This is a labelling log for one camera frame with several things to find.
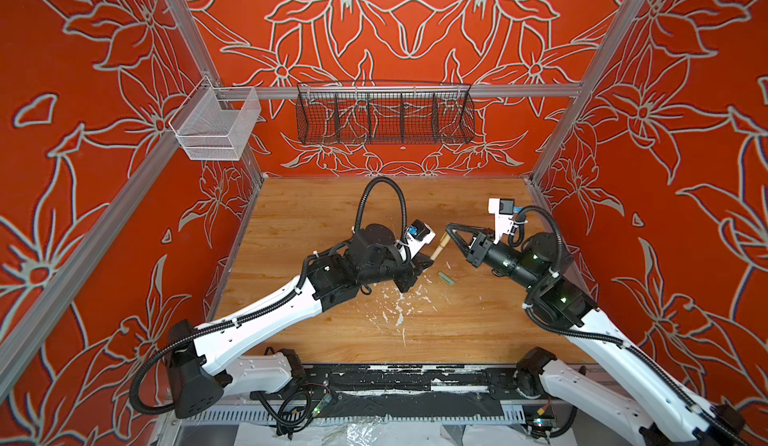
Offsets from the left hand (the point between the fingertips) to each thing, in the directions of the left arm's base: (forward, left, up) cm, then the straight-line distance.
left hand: (430, 255), depth 65 cm
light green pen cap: (+9, -9, -28) cm, 30 cm away
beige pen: (0, -1, +1) cm, 1 cm away
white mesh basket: (+37, +67, +4) cm, 77 cm away
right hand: (+2, -2, +6) cm, 7 cm away
